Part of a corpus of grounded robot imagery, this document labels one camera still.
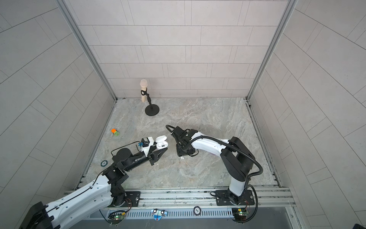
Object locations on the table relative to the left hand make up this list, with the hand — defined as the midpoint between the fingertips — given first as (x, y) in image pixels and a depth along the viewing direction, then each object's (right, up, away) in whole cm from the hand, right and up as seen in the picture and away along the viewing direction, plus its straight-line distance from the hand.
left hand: (167, 147), depth 69 cm
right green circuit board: (+35, -32, -1) cm, 48 cm away
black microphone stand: (-18, +18, +39) cm, 47 cm away
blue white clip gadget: (-4, -30, -3) cm, 31 cm away
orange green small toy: (-39, +3, +24) cm, 46 cm away
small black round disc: (+15, -31, -1) cm, 34 cm away
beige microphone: (-18, +35, +20) cm, 44 cm away
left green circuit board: (-23, -32, -4) cm, 40 cm away
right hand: (+6, -9, +15) cm, 19 cm away
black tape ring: (-39, -13, +13) cm, 44 cm away
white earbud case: (-3, +2, -1) cm, 4 cm away
